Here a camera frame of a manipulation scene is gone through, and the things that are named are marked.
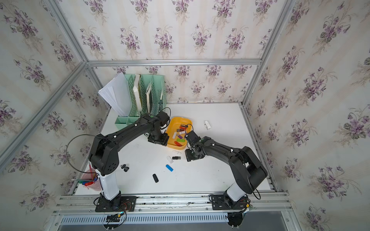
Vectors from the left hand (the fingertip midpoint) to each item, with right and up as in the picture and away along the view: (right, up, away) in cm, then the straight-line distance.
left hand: (164, 143), depth 87 cm
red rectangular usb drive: (+11, +9, +17) cm, 22 cm away
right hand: (+17, -8, +1) cm, 19 cm away
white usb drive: (+3, -10, +2) cm, 11 cm away
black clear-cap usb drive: (+7, -10, +3) cm, 13 cm away
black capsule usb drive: (-4, -19, -5) cm, 20 cm away
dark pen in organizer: (-8, +28, +29) cm, 41 cm away
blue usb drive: (+3, -15, -1) cm, 15 cm away
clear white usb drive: (+5, +4, +12) cm, 14 cm away
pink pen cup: (-35, -16, -16) cm, 41 cm away
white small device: (+29, +10, +17) cm, 35 cm away
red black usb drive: (+9, +7, +17) cm, 21 cm away
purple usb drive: (+9, +2, +12) cm, 15 cm away
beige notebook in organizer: (-14, +33, +11) cm, 38 cm away
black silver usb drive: (+11, +11, +20) cm, 25 cm away
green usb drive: (+10, 0, +12) cm, 15 cm away
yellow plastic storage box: (+8, +10, +18) cm, 22 cm away
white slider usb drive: (+11, +5, +14) cm, 18 cm away
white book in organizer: (-19, +35, +6) cm, 40 cm away
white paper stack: (-34, +33, +7) cm, 48 cm away
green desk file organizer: (-8, +43, +21) cm, 49 cm away
